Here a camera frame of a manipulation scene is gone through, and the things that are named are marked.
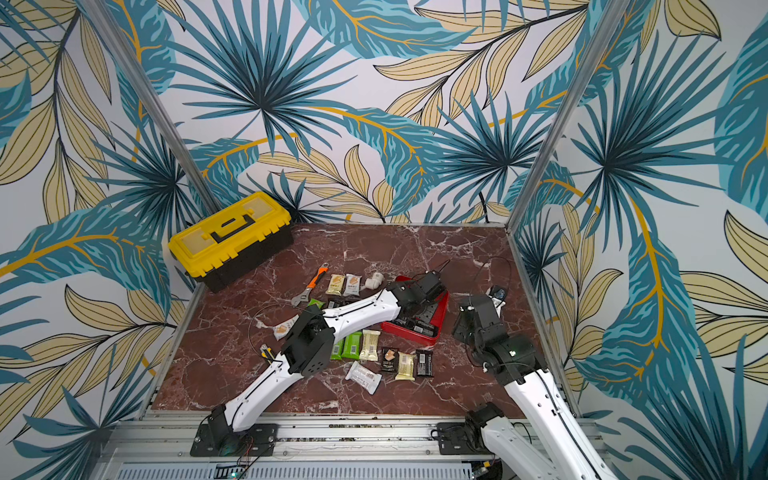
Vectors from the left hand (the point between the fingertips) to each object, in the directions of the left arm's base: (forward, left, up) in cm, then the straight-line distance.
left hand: (425, 309), depth 95 cm
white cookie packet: (-20, +18, -2) cm, 27 cm away
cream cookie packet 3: (-18, +7, -1) cm, 19 cm away
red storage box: (-7, -2, +6) cm, 9 cm away
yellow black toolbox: (+15, +60, +14) cm, 63 cm away
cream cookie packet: (+9, +30, -1) cm, 31 cm away
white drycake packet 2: (-8, +44, -1) cm, 44 cm away
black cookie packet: (-16, +1, -1) cm, 16 cm away
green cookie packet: (+3, +35, -2) cm, 35 cm away
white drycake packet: (+8, +24, -1) cm, 25 cm away
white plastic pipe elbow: (+10, +16, 0) cm, 19 cm away
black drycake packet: (-16, +11, -1) cm, 19 cm away
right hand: (-12, -8, +16) cm, 22 cm away
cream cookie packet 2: (-12, +17, -1) cm, 21 cm away
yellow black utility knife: (-14, +47, -2) cm, 49 cm away
